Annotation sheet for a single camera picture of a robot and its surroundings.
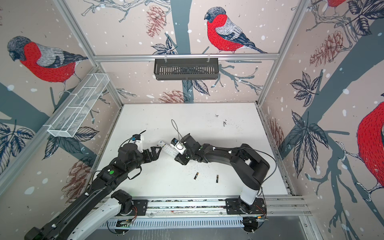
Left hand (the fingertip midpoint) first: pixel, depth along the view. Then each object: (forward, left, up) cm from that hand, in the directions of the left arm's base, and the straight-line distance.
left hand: (155, 149), depth 77 cm
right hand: (+2, -11, -12) cm, 16 cm away
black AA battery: (-10, -34, -17) cm, 39 cm away
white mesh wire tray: (+10, +42, +14) cm, 45 cm away
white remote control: (+5, -5, -10) cm, 12 cm away
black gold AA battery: (-8, -22, -17) cm, 29 cm away
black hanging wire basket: (+59, -15, +11) cm, 62 cm away
